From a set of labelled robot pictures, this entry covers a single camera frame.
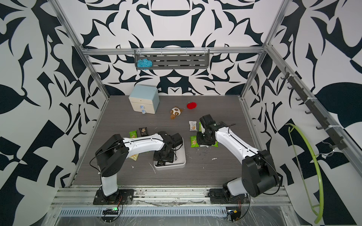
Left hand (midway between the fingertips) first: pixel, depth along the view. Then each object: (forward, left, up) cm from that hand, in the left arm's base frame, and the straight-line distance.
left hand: (165, 157), depth 87 cm
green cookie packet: (+9, -18, 0) cm, 20 cm away
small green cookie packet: (0, -28, +15) cm, 32 cm away
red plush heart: (+40, -20, +1) cm, 45 cm away
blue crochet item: (+49, +12, +34) cm, 60 cm away
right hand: (+8, -20, +8) cm, 23 cm away
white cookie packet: (+22, -19, 0) cm, 29 cm away
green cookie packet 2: (+20, -24, 0) cm, 31 cm away
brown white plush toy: (+34, -6, +2) cm, 35 cm away
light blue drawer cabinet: (+37, +14, +13) cm, 42 cm away
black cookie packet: (-4, +2, +2) cm, 5 cm away
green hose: (-32, -59, +22) cm, 70 cm away
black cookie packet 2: (+19, +16, 0) cm, 25 cm away
